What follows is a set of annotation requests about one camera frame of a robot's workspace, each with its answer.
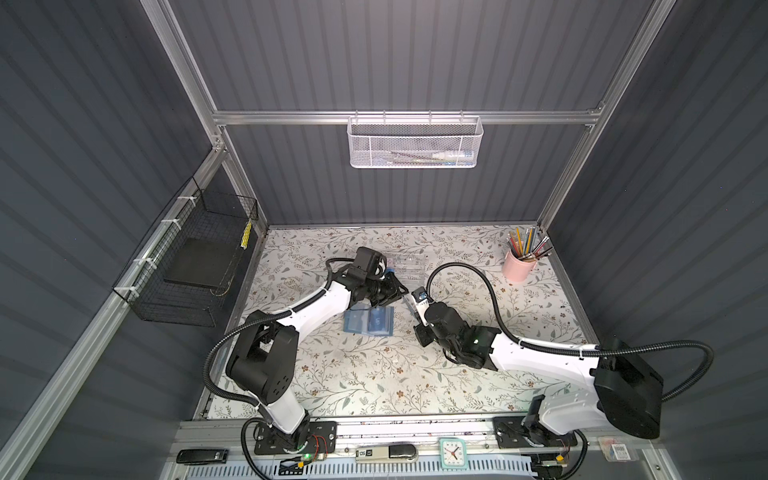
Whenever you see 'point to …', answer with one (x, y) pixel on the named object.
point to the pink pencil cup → (516, 269)
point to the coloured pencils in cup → (523, 246)
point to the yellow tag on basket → (245, 238)
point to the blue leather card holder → (375, 321)
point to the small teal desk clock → (453, 453)
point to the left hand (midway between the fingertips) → (409, 292)
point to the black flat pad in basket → (202, 261)
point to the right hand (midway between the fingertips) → (418, 316)
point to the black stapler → (202, 456)
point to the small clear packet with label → (615, 450)
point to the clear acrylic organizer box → (411, 270)
